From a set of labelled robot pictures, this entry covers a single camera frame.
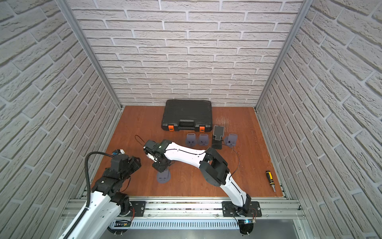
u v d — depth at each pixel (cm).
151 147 66
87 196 50
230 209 74
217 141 92
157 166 74
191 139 95
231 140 98
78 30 77
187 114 108
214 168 50
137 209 75
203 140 99
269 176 83
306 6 69
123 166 62
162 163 71
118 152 71
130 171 68
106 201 53
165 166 73
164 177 83
